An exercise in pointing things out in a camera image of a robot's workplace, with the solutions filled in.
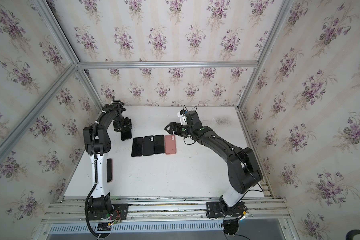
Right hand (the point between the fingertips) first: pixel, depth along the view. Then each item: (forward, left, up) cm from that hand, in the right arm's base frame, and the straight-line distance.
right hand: (168, 130), depth 83 cm
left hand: (+16, +32, -16) cm, 39 cm away
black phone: (+9, +30, -15) cm, 35 cm away
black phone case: (+1, +15, -19) cm, 24 cm away
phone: (-1, +22, -18) cm, 28 cm away
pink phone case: (+2, 0, -18) cm, 18 cm away
